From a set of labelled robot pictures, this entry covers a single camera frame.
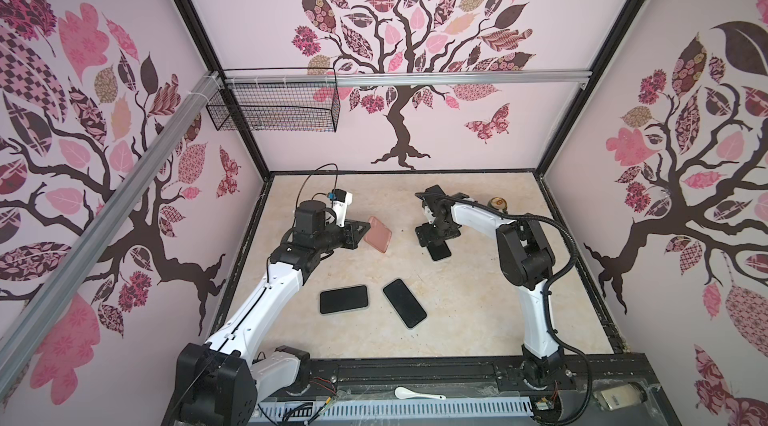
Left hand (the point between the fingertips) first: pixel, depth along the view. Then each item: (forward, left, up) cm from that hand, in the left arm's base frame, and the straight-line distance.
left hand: (368, 231), depth 79 cm
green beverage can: (+17, -43, -10) cm, 47 cm away
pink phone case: (+3, -2, -7) cm, 7 cm away
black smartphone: (+5, -22, -19) cm, 30 cm away
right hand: (+11, -20, -20) cm, 31 cm away
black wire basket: (+64, +40, -3) cm, 76 cm away
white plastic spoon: (-35, -9, -19) cm, 41 cm away
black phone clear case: (-12, -10, -20) cm, 25 cm away
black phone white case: (-10, +9, -22) cm, 26 cm away
